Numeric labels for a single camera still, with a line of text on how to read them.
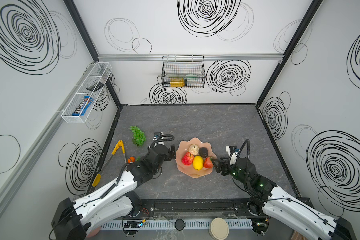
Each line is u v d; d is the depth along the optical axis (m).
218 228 0.63
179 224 0.62
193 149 0.85
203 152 0.87
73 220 0.39
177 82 0.89
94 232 0.46
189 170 0.84
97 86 0.77
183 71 0.99
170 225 0.69
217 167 0.72
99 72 0.91
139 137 0.97
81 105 0.71
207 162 0.82
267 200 0.56
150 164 0.57
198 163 0.85
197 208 0.75
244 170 0.57
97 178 0.81
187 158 0.84
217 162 0.73
